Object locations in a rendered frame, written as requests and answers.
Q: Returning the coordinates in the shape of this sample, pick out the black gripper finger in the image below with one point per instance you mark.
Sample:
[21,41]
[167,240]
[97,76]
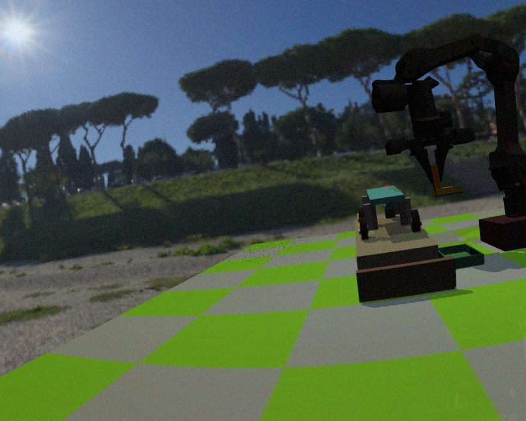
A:
[422,157]
[440,156]

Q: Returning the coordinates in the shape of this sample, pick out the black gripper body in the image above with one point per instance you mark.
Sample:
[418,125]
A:
[456,137]

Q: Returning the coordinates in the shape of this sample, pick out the green tray floor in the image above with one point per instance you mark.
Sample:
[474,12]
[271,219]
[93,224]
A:
[458,254]

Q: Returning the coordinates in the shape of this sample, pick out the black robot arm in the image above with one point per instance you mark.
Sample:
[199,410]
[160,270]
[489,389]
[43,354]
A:
[508,161]

